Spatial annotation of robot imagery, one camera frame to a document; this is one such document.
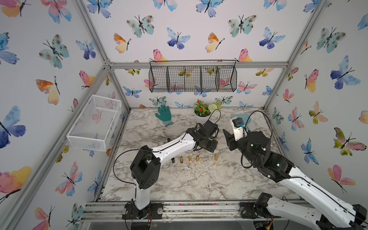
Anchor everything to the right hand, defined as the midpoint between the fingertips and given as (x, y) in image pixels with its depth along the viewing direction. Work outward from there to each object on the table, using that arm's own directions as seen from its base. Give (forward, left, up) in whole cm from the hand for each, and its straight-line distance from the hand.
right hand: (231, 126), depth 66 cm
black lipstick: (-3, +24, -31) cm, 40 cm away
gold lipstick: (-2, +14, -31) cm, 34 cm away
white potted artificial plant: (+27, +12, -19) cm, 35 cm away
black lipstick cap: (-3, +29, -31) cm, 43 cm away
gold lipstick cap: (-1, +19, -33) cm, 38 cm away
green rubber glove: (+35, +41, -34) cm, 64 cm away
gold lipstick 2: (0, +2, -32) cm, 32 cm away
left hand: (+2, +5, -21) cm, 21 cm away
